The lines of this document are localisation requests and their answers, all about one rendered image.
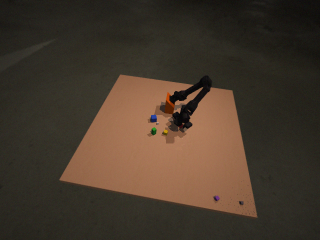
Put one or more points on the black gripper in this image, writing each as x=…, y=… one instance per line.
x=186, y=125

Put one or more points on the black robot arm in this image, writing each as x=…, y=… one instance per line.
x=204, y=82

